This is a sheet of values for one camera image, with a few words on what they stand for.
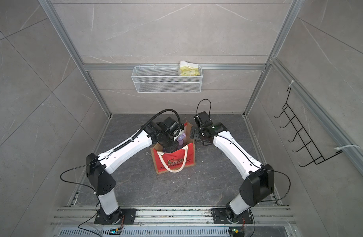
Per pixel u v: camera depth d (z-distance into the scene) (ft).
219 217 2.40
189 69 2.81
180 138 2.62
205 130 1.86
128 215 2.41
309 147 2.12
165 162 2.43
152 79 3.31
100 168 1.45
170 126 2.03
